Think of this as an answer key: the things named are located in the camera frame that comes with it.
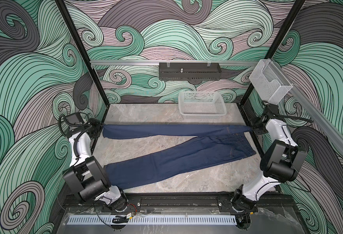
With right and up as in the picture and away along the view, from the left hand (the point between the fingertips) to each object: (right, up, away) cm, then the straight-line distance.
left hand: (103, 120), depth 83 cm
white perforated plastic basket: (+67, +11, +38) cm, 77 cm away
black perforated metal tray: (+53, +32, +12) cm, 63 cm away
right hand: (+90, -2, +7) cm, 91 cm away
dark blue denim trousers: (+72, -16, +13) cm, 75 cm away
